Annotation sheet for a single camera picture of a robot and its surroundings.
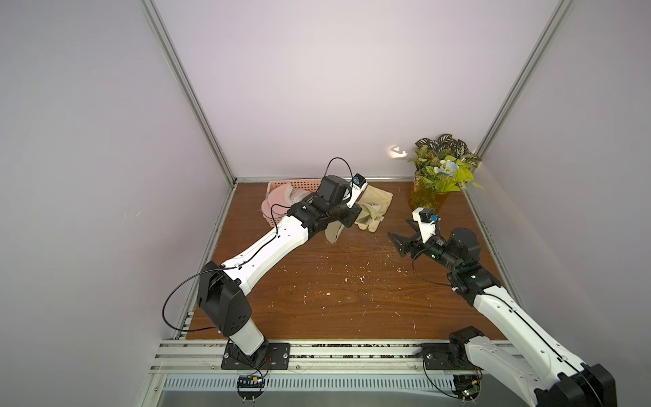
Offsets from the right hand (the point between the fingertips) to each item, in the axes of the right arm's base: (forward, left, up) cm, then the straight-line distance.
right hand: (401, 222), depth 73 cm
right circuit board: (-37, -18, -28) cm, 50 cm away
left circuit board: (-39, +44, -29) cm, 66 cm away
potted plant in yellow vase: (+27, -19, -3) cm, 34 cm away
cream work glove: (+30, +3, -28) cm, 41 cm away
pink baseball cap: (+22, +43, -15) cm, 51 cm away
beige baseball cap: (0, +20, -6) cm, 21 cm away
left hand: (+7, +12, +1) cm, 14 cm away
